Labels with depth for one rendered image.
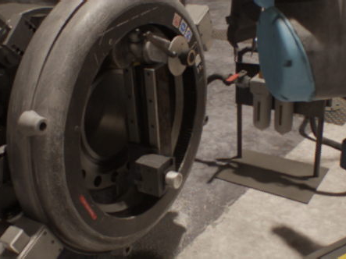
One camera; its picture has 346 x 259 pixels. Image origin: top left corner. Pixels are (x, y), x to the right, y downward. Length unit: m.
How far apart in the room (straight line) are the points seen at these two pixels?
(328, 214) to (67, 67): 1.26
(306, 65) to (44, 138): 0.55
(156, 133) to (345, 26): 0.69
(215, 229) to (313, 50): 1.20
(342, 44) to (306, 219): 1.24
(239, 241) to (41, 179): 0.93
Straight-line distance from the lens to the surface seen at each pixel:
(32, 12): 1.38
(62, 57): 0.97
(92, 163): 1.27
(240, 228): 1.79
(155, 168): 1.20
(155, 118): 1.22
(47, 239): 1.09
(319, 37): 0.69
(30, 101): 0.97
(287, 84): 0.69
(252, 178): 2.06
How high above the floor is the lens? 1.13
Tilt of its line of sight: 26 degrees down
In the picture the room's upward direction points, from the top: 5 degrees counter-clockwise
